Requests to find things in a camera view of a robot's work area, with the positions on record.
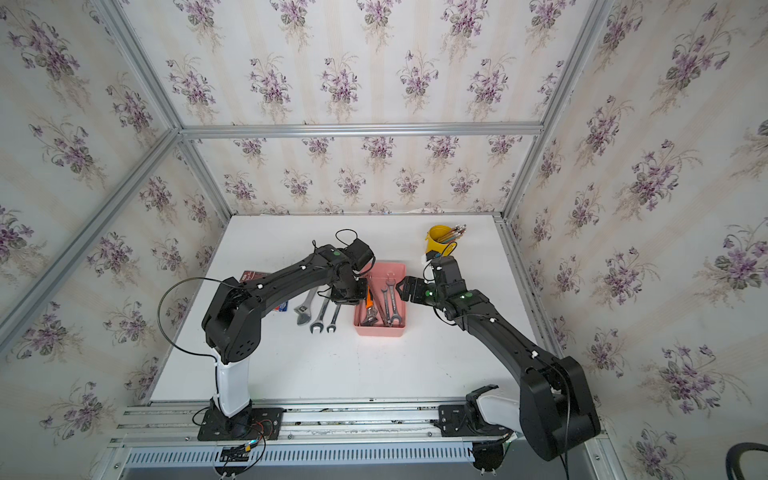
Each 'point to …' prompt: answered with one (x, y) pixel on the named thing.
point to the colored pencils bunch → (453, 234)
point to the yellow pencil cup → (432, 243)
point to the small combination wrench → (335, 316)
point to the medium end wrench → (391, 283)
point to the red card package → (248, 275)
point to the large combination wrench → (319, 323)
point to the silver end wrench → (386, 307)
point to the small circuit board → (237, 453)
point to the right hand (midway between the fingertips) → (411, 288)
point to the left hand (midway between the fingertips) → (365, 304)
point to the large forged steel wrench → (304, 311)
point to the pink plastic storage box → (382, 314)
